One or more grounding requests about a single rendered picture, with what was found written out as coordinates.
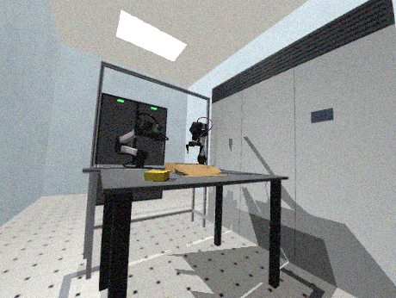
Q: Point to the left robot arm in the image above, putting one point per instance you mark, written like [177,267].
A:
[196,130]

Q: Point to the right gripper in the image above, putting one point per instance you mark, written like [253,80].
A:
[152,135]

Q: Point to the grey slotted metal crossbar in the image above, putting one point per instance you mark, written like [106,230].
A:
[97,170]

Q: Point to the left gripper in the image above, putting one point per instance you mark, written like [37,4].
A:
[194,139]

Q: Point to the grey metal frame top bar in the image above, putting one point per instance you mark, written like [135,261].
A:
[117,68]

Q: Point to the yellow rectangular block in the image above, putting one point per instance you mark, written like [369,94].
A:
[156,175]

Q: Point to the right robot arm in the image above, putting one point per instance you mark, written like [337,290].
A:
[141,155]

